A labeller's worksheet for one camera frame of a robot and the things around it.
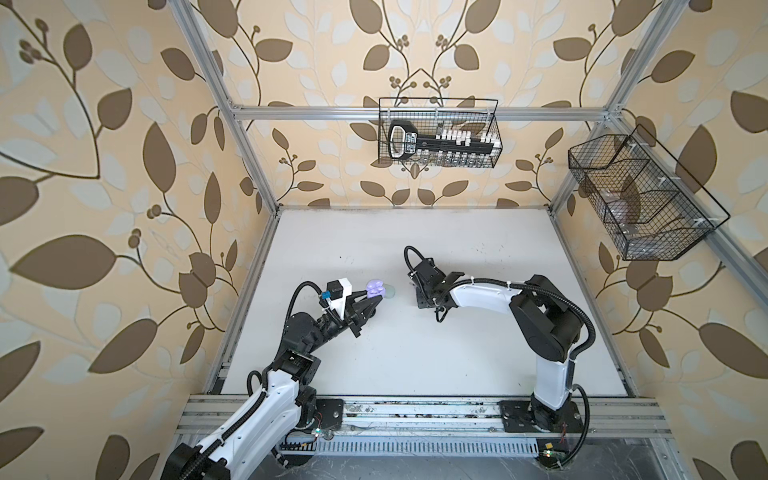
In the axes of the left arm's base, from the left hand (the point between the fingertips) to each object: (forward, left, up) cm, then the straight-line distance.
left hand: (379, 295), depth 70 cm
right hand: (+12, -14, -23) cm, 30 cm away
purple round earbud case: (+2, +1, 0) cm, 2 cm away
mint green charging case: (+14, -2, -23) cm, 27 cm away
